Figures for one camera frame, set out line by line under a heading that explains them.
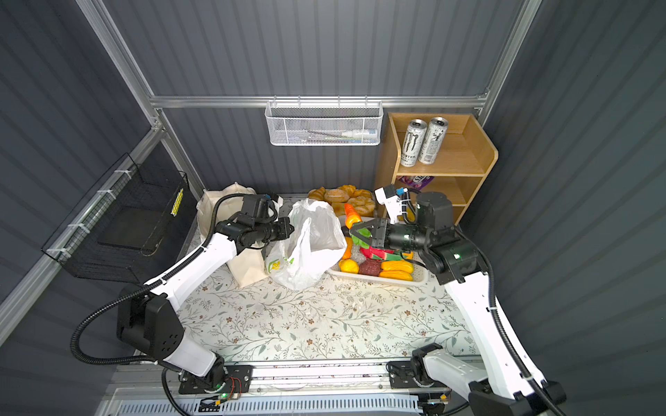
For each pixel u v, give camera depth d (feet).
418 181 3.26
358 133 2.97
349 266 2.94
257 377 2.48
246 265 2.96
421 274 2.77
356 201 3.58
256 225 2.13
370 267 2.94
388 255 3.00
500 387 1.18
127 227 2.49
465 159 2.92
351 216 2.02
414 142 2.57
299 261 2.32
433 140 2.60
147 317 1.40
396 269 2.99
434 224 1.50
